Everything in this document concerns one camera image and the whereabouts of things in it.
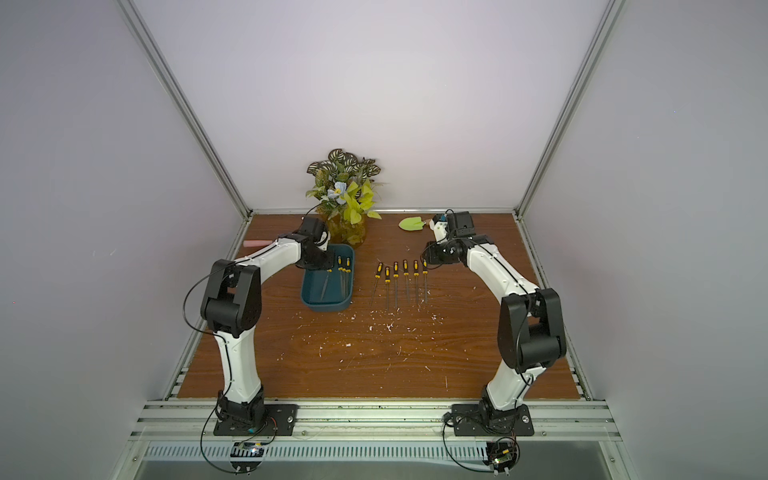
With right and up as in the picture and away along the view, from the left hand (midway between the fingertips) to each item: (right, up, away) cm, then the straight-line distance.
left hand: (337, 260), depth 101 cm
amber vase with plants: (+4, +22, -10) cm, 24 cm away
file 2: (+2, -4, -1) cm, 5 cm away
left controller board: (-17, -44, -30) cm, 56 cm away
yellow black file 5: (+31, -4, -1) cm, 31 cm away
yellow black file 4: (+28, -4, -1) cm, 28 cm away
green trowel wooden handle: (+28, +14, +15) cm, 34 cm away
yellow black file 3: (+24, -4, -1) cm, 25 cm away
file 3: (+4, -3, 0) cm, 5 cm away
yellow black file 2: (+21, -5, -1) cm, 21 cm away
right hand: (+31, +5, -11) cm, 33 cm away
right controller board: (+46, -44, -32) cm, 71 cm away
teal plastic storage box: (-1, -9, -5) cm, 11 cm away
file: (-3, -7, -4) cm, 9 cm away
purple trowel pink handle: (-31, +6, +7) cm, 33 cm away
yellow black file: (+18, -7, -1) cm, 19 cm away
